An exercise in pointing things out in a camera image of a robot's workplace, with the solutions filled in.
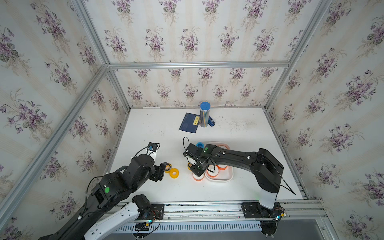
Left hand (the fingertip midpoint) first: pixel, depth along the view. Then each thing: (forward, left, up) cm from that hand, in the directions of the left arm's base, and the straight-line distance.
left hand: (162, 164), depth 66 cm
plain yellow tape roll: (+4, -3, -23) cm, 23 cm away
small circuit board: (-21, +11, -26) cm, 35 cm away
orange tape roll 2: (+3, -26, -20) cm, 33 cm away
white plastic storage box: (+3, -34, -22) cm, 40 cm away
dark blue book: (+42, -13, -23) cm, 50 cm away
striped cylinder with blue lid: (+38, -22, -7) cm, 45 cm away
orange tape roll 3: (+6, -31, -21) cm, 38 cm away
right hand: (+4, -17, -19) cm, 26 cm away
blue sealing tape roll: (+23, -20, -22) cm, 37 cm away
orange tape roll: (+1, -17, -22) cm, 27 cm away
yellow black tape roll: (+7, 0, -22) cm, 24 cm away
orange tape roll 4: (+19, -35, -16) cm, 43 cm away
